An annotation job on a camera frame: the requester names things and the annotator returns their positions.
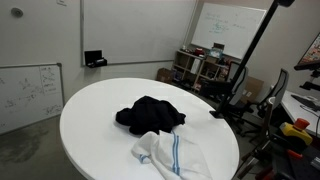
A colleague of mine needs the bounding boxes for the framed whiteboard with black sketches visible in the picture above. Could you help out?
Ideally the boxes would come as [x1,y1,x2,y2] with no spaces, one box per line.
[0,62,66,136]

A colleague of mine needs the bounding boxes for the yellow emergency stop red button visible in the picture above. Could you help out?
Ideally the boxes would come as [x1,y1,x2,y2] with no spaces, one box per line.
[279,117,314,147]

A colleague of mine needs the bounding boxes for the black mesh office chair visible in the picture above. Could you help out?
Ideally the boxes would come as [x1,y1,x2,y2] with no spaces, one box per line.
[199,61,256,135]

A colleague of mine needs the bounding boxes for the small brown cardboard box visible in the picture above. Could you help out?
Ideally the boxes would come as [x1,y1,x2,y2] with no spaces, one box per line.
[156,67,175,85]

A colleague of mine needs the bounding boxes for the black clamp with orange handle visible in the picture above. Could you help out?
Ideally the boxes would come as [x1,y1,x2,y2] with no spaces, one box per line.
[285,148,305,160]
[254,164,278,180]

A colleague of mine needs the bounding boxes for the black perforated mounting board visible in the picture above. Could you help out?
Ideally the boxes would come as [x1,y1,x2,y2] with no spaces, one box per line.
[270,133,320,180]

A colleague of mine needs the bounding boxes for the whiteboard with green writing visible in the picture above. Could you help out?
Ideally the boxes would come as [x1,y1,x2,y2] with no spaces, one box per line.
[190,2,268,60]

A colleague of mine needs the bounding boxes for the black keyboard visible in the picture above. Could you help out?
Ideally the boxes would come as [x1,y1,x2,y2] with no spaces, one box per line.
[290,94,320,113]

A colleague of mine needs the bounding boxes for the grey backed office chair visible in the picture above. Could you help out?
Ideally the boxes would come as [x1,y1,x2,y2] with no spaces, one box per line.
[243,68,290,138]

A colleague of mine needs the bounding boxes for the black computer monitor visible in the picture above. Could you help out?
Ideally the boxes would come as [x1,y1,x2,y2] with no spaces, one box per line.
[293,32,320,71]

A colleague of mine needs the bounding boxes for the wooden cubby shelf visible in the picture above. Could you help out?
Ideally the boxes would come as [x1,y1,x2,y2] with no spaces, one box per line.
[172,49,235,95]

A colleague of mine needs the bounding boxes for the round grey wall sensor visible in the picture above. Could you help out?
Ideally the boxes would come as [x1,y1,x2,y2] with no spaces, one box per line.
[10,7,24,19]

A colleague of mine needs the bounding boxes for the black crumpled cloth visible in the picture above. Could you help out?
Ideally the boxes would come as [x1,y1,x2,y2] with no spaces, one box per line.
[115,95,187,136]

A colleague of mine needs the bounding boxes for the white office desk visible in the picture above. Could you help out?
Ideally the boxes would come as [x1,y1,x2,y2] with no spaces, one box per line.
[280,90,320,136]

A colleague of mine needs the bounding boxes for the white towel with blue stripes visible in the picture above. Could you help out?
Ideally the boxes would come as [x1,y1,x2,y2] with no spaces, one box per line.
[131,129,214,180]

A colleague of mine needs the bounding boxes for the black marker tray holder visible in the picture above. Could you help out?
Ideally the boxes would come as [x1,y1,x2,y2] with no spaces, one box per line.
[83,49,108,69]

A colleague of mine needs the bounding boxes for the large blank wall whiteboard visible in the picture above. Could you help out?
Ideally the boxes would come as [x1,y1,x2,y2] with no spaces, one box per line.
[79,0,198,67]

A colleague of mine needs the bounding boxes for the black clamp-on tripod stand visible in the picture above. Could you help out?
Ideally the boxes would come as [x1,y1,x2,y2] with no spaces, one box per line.
[209,0,296,119]

